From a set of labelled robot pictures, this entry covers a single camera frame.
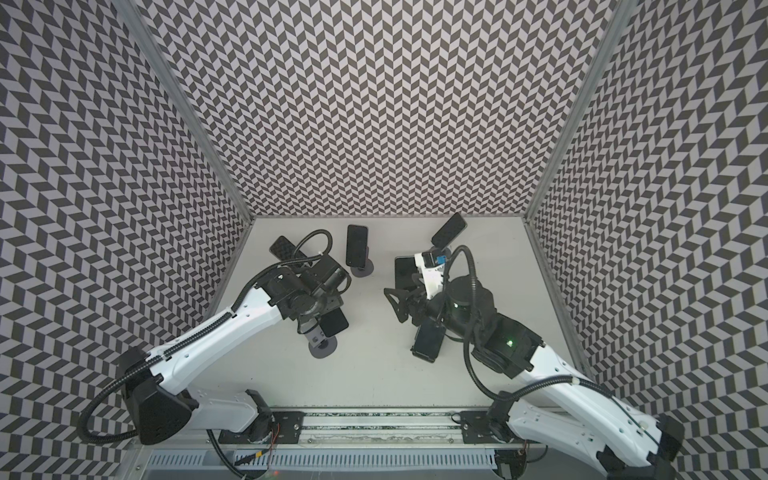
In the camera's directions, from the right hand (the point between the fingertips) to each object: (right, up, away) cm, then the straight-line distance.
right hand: (400, 295), depth 64 cm
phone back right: (+18, +16, +34) cm, 42 cm away
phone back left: (-36, +9, +27) cm, 46 cm away
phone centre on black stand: (+1, +4, +24) cm, 24 cm away
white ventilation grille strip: (-18, -40, +5) cm, 44 cm away
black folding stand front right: (+7, -16, +14) cm, 22 cm away
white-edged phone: (-15, -7, +3) cm, 17 cm away
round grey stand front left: (-21, -19, +20) cm, 35 cm away
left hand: (-19, -5, +12) cm, 23 cm away
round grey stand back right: (+15, +8, +36) cm, 40 cm away
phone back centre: (-14, +11, +32) cm, 37 cm away
